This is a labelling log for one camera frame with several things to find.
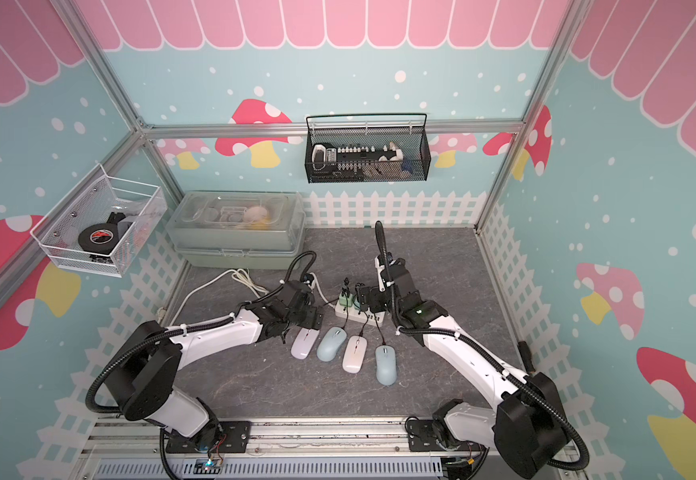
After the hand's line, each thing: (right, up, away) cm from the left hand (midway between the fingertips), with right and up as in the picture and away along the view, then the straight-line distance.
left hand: (310, 312), depth 91 cm
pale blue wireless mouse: (+22, -14, -8) cm, 28 cm away
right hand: (+19, +9, -8) cm, 22 cm away
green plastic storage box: (-26, +26, +9) cm, 37 cm away
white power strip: (+20, -2, +1) cm, 20 cm away
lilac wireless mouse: (-2, -9, -2) cm, 9 cm away
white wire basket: (-47, +31, -8) cm, 57 cm away
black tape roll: (-47, +22, -20) cm, 56 cm away
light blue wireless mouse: (+6, -9, -3) cm, 11 cm away
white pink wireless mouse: (+14, -11, -4) cm, 18 cm away
